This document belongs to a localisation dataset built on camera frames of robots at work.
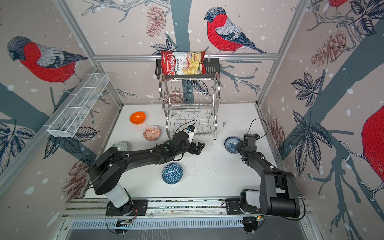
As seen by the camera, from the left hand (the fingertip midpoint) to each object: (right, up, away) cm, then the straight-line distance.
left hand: (199, 142), depth 84 cm
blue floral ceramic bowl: (+20, -3, +12) cm, 24 cm away
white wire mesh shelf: (-66, +21, -4) cm, 70 cm away
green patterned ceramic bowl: (-51, -4, +11) cm, 52 cm away
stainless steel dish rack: (-5, +28, +41) cm, 50 cm away
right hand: (+25, -4, +8) cm, 27 cm away
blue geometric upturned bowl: (-16, -18, 0) cm, 24 cm away
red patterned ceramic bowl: (-33, +3, +18) cm, 37 cm away
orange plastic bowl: (-46, +14, +25) cm, 54 cm away
